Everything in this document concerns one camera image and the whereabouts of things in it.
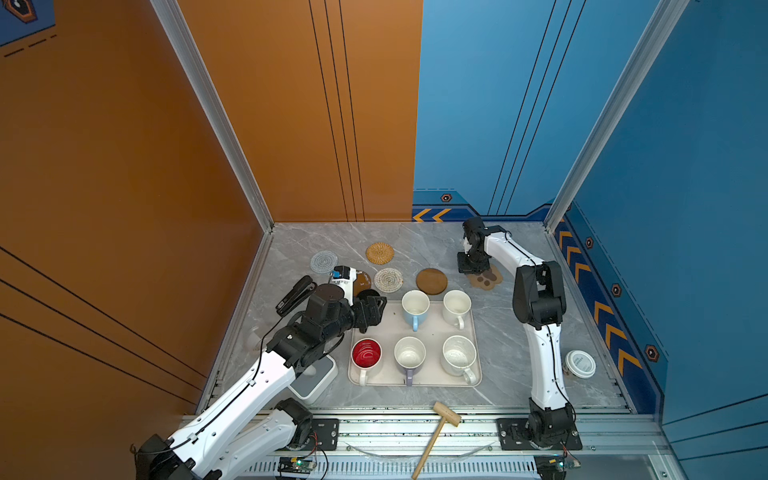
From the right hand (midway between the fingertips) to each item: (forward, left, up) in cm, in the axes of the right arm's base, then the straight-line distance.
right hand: (465, 270), depth 106 cm
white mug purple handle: (-30, +20, 0) cm, 36 cm away
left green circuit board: (-56, +47, -1) cm, 73 cm away
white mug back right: (-16, +6, +3) cm, 17 cm away
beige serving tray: (-24, +13, +2) cm, 27 cm away
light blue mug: (-16, +19, +4) cm, 25 cm away
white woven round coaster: (-5, +27, +1) cm, 28 cm away
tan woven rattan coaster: (+8, +31, 0) cm, 32 cm away
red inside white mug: (-31, +33, +2) cm, 45 cm away
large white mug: (-31, +7, +1) cm, 32 cm away
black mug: (-16, +33, +10) cm, 38 cm away
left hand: (-24, +30, +21) cm, 43 cm away
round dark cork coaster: (-5, +12, 0) cm, 13 cm away
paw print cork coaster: (-5, -7, 0) cm, 8 cm away
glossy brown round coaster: (-6, +36, +1) cm, 37 cm away
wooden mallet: (-46, +12, 0) cm, 48 cm away
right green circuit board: (-57, -12, -2) cm, 58 cm away
